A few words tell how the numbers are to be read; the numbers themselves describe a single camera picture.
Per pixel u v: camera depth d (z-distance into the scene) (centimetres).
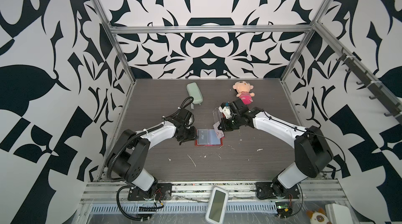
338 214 69
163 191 74
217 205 67
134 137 46
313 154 45
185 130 81
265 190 74
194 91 111
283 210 71
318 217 66
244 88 106
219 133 84
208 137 91
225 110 81
